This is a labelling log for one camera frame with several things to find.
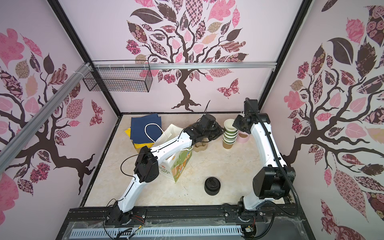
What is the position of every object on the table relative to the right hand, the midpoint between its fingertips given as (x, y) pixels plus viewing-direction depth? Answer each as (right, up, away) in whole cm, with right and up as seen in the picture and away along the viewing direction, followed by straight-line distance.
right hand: (238, 123), depth 83 cm
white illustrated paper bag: (-36, -23, -8) cm, 43 cm away
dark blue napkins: (-67, -6, +23) cm, 71 cm away
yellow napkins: (-63, -15, +15) cm, 66 cm away
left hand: (-7, -5, +2) cm, 9 cm away
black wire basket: (-74, +31, +12) cm, 81 cm away
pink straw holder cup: (+7, -9, +14) cm, 18 cm away
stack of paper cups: (-4, -7, +2) cm, 8 cm away
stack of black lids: (-16, -34, -5) cm, 38 cm away
